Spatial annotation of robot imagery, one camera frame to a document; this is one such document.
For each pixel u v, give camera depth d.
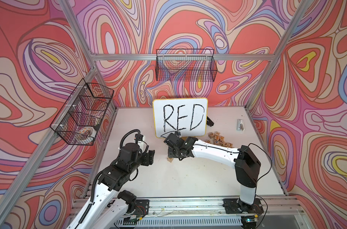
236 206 0.73
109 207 0.58
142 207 0.72
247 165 0.46
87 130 0.72
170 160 0.88
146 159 0.64
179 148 0.61
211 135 0.99
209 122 1.08
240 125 1.05
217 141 0.96
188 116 0.91
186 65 0.96
